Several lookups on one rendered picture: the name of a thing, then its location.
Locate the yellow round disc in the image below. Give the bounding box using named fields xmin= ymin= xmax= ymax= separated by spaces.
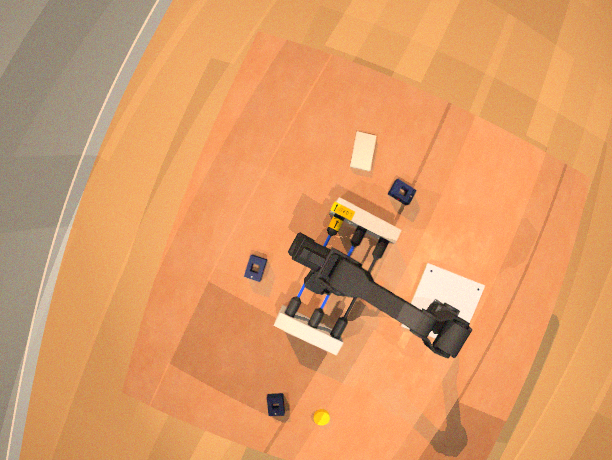
xmin=314 ymin=409 xmax=329 ymax=426

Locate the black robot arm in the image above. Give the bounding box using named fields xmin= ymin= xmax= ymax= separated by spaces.
xmin=292 ymin=236 xmax=473 ymax=359

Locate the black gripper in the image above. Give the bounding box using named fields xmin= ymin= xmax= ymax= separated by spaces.
xmin=288 ymin=232 xmax=315 ymax=256

